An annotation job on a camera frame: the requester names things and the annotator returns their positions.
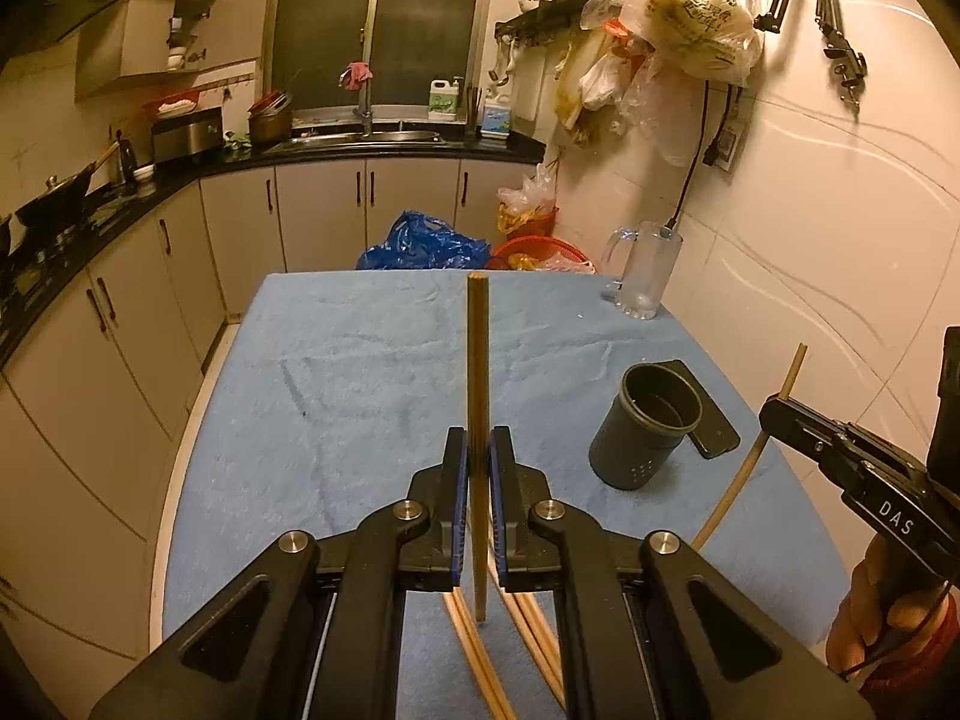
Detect blue table towel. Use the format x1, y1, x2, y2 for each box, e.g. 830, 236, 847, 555
161, 269, 851, 720

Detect sink faucet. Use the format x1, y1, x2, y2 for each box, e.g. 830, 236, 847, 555
338, 60, 374, 138

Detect right hand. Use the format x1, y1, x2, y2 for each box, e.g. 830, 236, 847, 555
825, 536, 957, 673

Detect upper wall cabinet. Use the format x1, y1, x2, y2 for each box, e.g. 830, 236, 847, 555
75, 0, 268, 99

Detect lower kitchen cabinets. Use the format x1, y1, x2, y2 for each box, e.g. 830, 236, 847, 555
0, 156, 539, 720

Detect dark grey utensil cup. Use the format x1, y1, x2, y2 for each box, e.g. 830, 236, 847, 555
587, 362, 703, 491

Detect black wok on stove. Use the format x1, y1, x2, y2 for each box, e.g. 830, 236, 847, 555
16, 142, 119, 229

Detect black smartphone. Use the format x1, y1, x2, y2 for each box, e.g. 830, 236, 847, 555
662, 359, 740, 460

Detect hanging plastic bags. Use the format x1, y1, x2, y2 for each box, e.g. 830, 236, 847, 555
555, 0, 763, 166

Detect green detergent bottle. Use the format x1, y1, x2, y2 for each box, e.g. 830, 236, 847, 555
428, 78, 460, 122

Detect red plastic basin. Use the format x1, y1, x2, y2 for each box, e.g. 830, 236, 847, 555
487, 236, 596, 275

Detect kitchen window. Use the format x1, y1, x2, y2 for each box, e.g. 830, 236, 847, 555
263, 0, 480, 114

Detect steel toaster box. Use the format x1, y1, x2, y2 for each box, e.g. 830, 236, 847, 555
151, 107, 224, 164

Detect black power cable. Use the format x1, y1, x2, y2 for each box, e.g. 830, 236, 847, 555
662, 79, 715, 233

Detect chopstick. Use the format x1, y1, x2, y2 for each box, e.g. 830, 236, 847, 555
692, 343, 809, 551
466, 271, 490, 624
498, 587, 566, 710
443, 589, 517, 720

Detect glass beer mug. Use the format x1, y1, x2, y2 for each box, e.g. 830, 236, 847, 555
601, 221, 683, 320

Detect blue plastic bag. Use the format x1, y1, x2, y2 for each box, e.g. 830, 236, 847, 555
356, 210, 491, 270

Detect copper pot by sink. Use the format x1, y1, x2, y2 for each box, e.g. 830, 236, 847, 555
247, 91, 293, 146

